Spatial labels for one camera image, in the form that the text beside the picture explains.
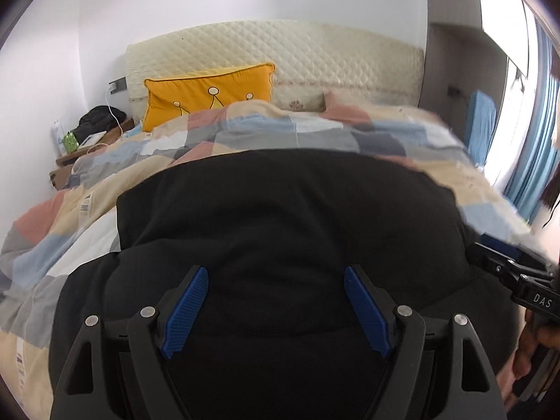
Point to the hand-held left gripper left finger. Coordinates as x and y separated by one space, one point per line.
186 310

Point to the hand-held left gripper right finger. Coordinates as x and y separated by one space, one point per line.
367 310

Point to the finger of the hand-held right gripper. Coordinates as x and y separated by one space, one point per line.
503 247
490 260

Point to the black puffer jacket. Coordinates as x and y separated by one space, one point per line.
280 218

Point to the person's right hand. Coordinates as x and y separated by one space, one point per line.
551 337

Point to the blue curtain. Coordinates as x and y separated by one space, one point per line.
531 140

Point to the pastel checked quilt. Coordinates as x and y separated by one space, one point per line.
78 210

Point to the wooden nightstand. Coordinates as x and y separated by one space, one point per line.
63 175

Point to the white book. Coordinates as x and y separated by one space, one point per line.
92 139

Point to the grey white wardrobe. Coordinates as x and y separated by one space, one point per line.
455 52

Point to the green box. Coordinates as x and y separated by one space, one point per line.
70 142

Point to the black bag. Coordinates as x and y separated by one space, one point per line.
98 120

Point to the white spray bottle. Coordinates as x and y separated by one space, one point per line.
58 138

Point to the yellow cushion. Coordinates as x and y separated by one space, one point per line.
188 92

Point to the beige flower pillow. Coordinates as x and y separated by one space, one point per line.
297 100

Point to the cream quilted headboard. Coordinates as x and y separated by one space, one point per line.
332 52

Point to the grey wall socket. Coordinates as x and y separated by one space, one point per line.
117 85

